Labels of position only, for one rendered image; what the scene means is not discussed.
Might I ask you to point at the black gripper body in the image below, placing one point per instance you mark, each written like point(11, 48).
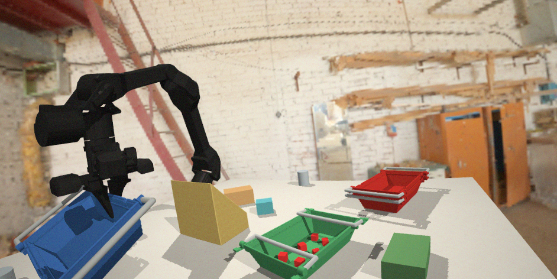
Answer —
point(71, 183)

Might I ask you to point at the green cube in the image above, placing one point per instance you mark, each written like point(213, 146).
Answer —
point(406, 257)

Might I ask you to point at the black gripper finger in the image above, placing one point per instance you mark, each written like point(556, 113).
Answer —
point(116, 188)
point(102, 195)

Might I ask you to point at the small teal block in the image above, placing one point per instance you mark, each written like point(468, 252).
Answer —
point(264, 206)

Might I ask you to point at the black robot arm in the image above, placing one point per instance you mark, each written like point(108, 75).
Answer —
point(63, 124)

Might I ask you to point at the green plastic tray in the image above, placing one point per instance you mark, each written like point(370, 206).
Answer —
point(297, 230)

